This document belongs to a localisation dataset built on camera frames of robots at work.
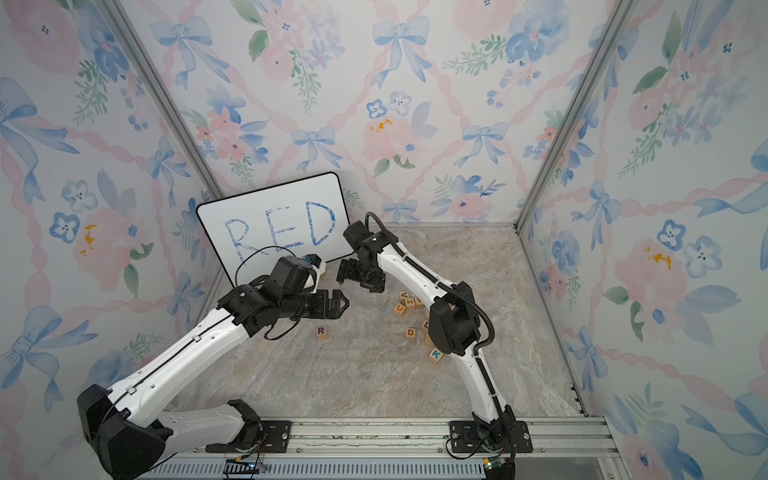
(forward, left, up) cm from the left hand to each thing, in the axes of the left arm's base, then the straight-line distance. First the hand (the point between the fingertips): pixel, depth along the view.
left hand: (337, 301), depth 75 cm
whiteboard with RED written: (+31, +13, 0) cm, 33 cm away
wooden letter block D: (0, -19, -18) cm, 27 cm away
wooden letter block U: (+8, -16, -19) cm, 26 cm away
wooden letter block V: (+13, -18, -18) cm, 29 cm away
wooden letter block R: (0, +7, -19) cm, 20 cm away
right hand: (+12, -2, -10) cm, 15 cm away
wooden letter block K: (-6, -27, -19) cm, 33 cm away
